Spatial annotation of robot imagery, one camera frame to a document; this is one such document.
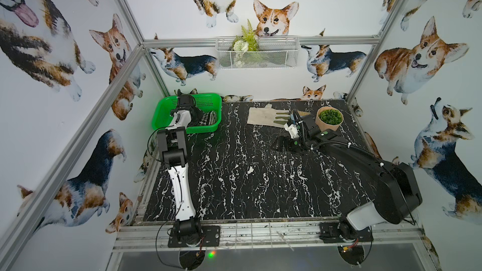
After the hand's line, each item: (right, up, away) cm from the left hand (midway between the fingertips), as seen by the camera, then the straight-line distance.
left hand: (203, 112), depth 110 cm
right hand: (+40, -16, -28) cm, 51 cm away
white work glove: (+38, -2, +4) cm, 38 cm away
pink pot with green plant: (+70, -3, -10) cm, 70 cm away
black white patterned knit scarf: (+5, -4, -7) cm, 9 cm away
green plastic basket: (-2, +7, +14) cm, 16 cm away
